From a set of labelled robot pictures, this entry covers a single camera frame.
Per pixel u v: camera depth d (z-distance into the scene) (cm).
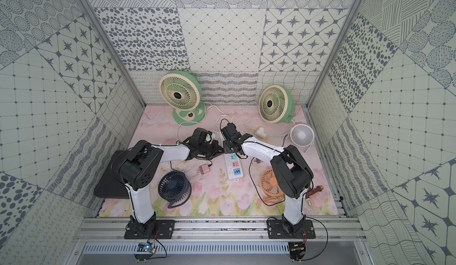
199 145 80
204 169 90
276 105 101
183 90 92
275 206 80
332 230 76
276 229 74
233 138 73
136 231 68
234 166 90
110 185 83
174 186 77
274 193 76
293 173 48
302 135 95
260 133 102
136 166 51
